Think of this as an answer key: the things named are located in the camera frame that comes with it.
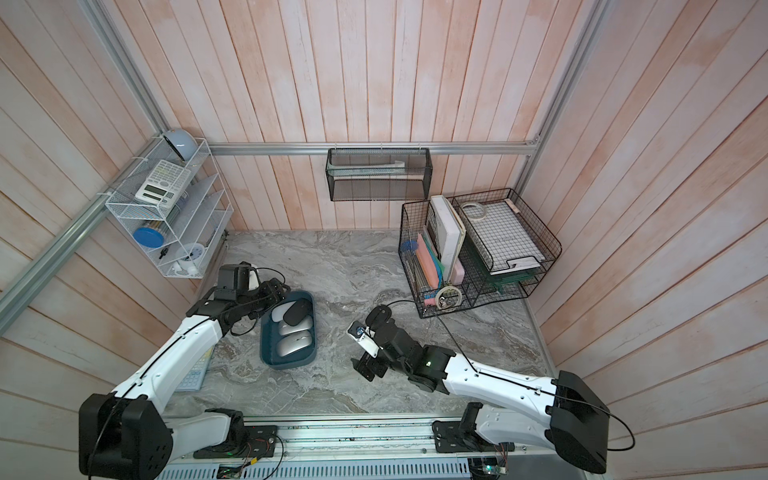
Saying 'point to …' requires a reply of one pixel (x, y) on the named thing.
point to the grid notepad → (504, 235)
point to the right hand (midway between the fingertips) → (364, 340)
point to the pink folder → (426, 259)
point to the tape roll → (448, 297)
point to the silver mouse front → (285, 328)
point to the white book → (452, 234)
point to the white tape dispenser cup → (189, 257)
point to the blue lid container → (148, 237)
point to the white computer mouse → (278, 312)
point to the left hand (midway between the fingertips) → (284, 296)
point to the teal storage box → (269, 336)
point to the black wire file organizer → (437, 257)
